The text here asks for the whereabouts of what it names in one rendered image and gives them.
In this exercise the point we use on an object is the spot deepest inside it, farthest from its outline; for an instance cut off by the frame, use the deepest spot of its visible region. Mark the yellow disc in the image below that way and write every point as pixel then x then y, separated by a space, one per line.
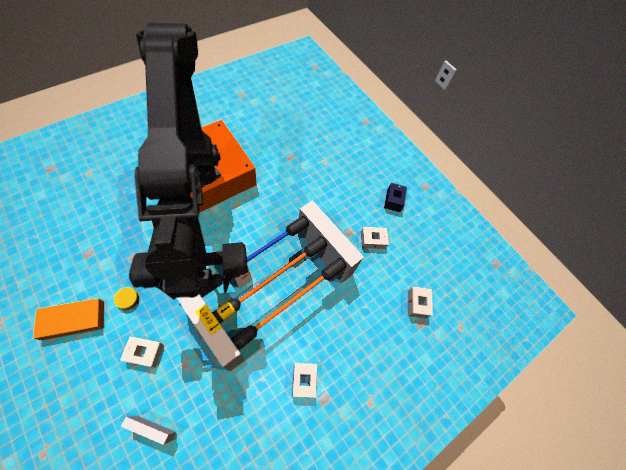
pixel 126 298

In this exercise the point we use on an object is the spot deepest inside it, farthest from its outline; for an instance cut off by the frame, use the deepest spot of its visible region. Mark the white square block with square hole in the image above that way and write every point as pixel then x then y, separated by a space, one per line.
pixel 416 310
pixel 380 233
pixel 304 391
pixel 133 349

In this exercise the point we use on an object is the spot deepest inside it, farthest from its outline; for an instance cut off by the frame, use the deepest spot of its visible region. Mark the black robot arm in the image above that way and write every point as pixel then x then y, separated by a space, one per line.
pixel 175 159

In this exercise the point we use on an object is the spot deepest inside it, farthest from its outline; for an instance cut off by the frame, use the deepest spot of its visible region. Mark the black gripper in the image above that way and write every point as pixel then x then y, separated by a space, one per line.
pixel 233 257

